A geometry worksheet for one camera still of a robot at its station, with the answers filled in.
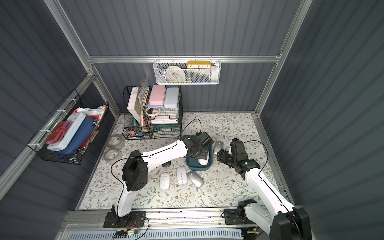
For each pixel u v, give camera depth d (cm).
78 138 66
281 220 40
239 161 62
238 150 63
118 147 99
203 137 69
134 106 91
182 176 86
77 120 69
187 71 89
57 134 62
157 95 96
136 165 57
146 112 93
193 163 91
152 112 95
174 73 86
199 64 87
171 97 105
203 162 92
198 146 67
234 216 74
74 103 78
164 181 84
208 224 74
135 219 73
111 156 96
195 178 86
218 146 98
